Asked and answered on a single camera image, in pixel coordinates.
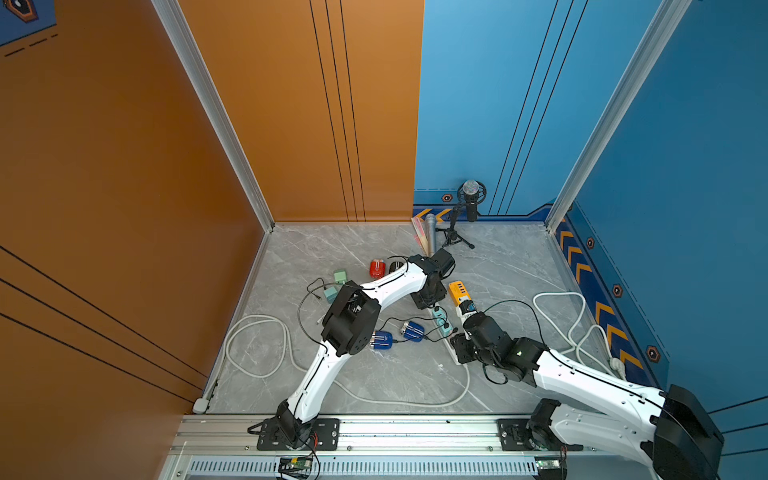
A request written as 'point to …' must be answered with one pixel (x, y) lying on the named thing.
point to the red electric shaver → (377, 268)
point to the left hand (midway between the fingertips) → (440, 297)
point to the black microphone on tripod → (470, 193)
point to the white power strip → (447, 341)
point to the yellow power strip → (458, 292)
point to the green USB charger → (340, 277)
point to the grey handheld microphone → (430, 232)
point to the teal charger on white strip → (439, 316)
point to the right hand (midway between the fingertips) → (453, 340)
